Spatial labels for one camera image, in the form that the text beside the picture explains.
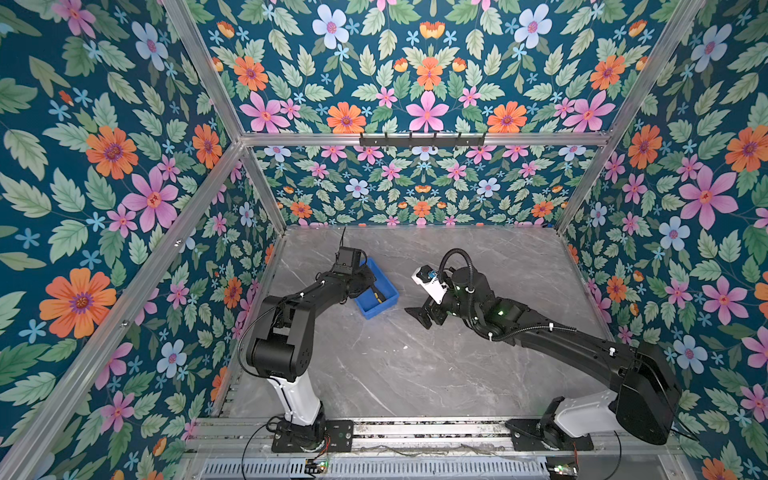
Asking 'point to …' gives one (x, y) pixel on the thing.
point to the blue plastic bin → (390, 294)
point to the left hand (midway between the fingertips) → (377, 269)
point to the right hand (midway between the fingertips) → (417, 290)
